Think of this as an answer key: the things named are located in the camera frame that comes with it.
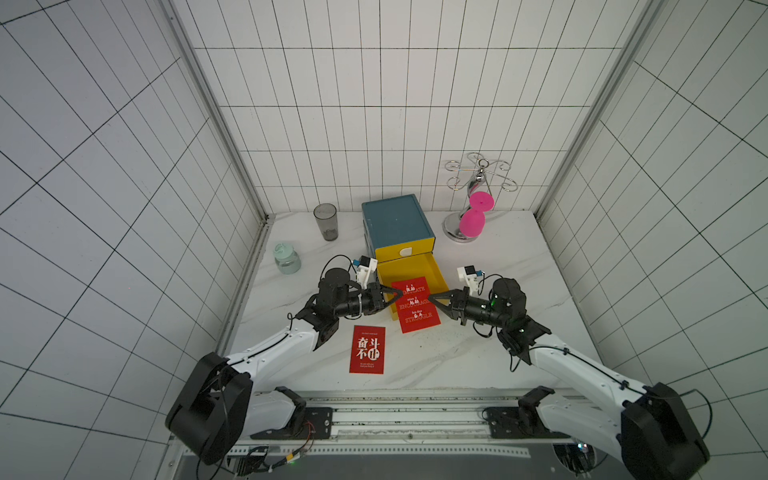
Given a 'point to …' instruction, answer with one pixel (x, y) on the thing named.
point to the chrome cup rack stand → (478, 169)
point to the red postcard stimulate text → (416, 310)
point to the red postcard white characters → (368, 347)
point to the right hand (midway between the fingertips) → (429, 294)
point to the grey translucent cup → (326, 216)
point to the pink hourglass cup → (472, 221)
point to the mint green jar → (288, 260)
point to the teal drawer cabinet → (396, 228)
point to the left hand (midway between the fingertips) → (399, 298)
